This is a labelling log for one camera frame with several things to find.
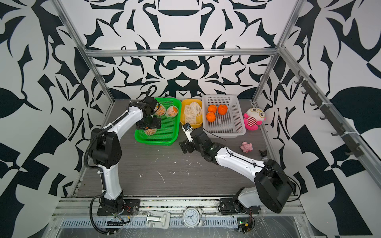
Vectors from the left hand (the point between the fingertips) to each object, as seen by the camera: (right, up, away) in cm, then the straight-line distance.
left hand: (150, 124), depth 94 cm
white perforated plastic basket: (+53, -1, +11) cm, 55 cm away
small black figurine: (+70, -18, -3) cm, 72 cm away
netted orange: (+48, +10, +13) cm, 51 cm away
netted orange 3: (0, -5, +2) cm, 5 cm away
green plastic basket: (+11, -6, +6) cm, 14 cm away
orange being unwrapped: (+41, +11, +14) cm, 45 cm away
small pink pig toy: (+60, -14, -3) cm, 61 cm away
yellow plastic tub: (+21, +15, +19) cm, 32 cm away
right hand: (+23, -6, -10) cm, 26 cm away
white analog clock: (+26, -41, -25) cm, 55 cm away
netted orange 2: (+39, +5, +9) cm, 41 cm away
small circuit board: (+51, -46, -23) cm, 73 cm away
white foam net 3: (+29, +10, +11) cm, 33 cm away
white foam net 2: (+24, +9, +14) cm, 29 cm away
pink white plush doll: (+68, +4, +8) cm, 68 cm away
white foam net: (+26, +3, +7) cm, 27 cm away
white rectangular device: (+9, -43, -24) cm, 50 cm away
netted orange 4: (+12, +8, +11) cm, 18 cm away
